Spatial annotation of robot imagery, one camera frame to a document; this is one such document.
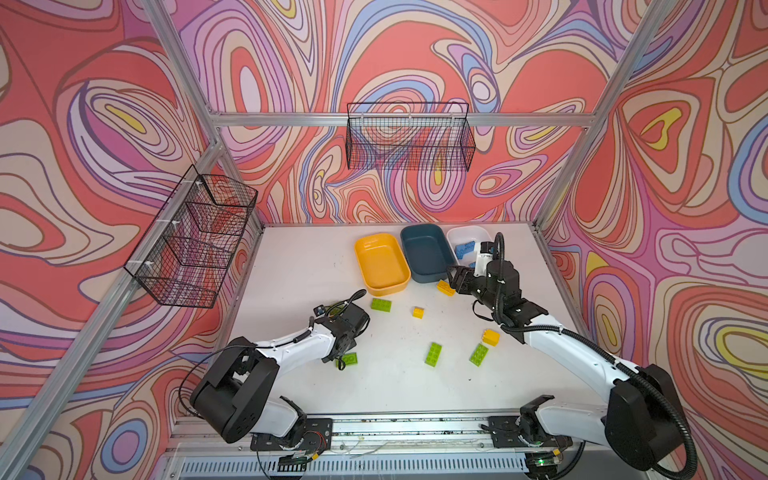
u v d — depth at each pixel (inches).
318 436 28.3
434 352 33.9
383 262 42.0
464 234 43.7
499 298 24.3
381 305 37.5
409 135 37.8
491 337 34.3
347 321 27.8
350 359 33.5
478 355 33.8
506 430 28.9
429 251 43.8
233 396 16.6
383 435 29.5
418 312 37.6
